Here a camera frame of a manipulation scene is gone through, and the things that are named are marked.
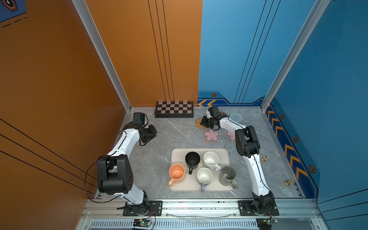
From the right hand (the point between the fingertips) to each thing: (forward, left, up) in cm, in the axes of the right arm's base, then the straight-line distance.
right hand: (199, 123), depth 109 cm
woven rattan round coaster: (0, +1, 0) cm, 1 cm away
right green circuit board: (-63, -29, -2) cm, 69 cm away
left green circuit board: (-62, +32, -2) cm, 70 cm away
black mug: (-32, +6, +4) cm, 33 cm away
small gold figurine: (-29, -40, -2) cm, 50 cm away
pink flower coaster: (-11, -8, -1) cm, 14 cm away
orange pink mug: (-39, +15, -1) cm, 42 cm away
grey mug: (-41, -14, +1) cm, 43 cm away
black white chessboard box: (+12, +20, +3) cm, 24 cm away
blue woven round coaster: (+6, -30, 0) cm, 30 cm away
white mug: (-30, -5, 0) cm, 31 cm away
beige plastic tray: (-35, 0, 0) cm, 35 cm away
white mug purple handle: (-40, -1, -2) cm, 40 cm away
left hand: (-17, +28, +11) cm, 35 cm away
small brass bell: (-44, -48, -1) cm, 65 cm away
